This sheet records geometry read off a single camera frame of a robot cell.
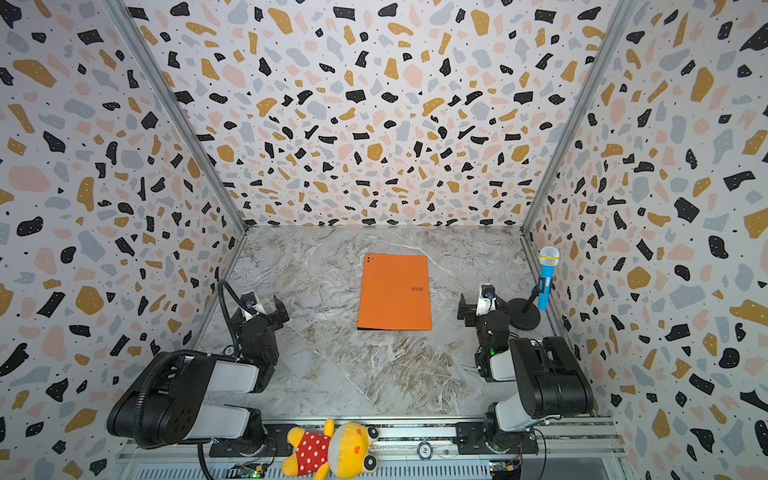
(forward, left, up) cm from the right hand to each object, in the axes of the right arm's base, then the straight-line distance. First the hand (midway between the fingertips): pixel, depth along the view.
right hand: (477, 289), depth 90 cm
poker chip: (-40, +17, -11) cm, 45 cm away
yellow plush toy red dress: (-41, +35, -2) cm, 54 cm away
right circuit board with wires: (-43, -3, -12) cm, 45 cm away
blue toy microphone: (0, -16, +15) cm, 22 cm away
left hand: (-6, +64, +2) cm, 65 cm away
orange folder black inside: (+6, +26, -12) cm, 29 cm away
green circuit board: (-45, +58, -10) cm, 74 cm away
